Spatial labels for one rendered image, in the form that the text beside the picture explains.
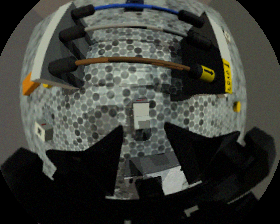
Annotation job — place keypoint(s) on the orange rectangular block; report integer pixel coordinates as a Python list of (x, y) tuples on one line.
[(29, 87)]

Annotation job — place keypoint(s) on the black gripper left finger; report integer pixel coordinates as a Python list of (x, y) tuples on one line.
[(99, 162)]

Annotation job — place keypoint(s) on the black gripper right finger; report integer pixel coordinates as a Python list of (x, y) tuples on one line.
[(195, 152)]

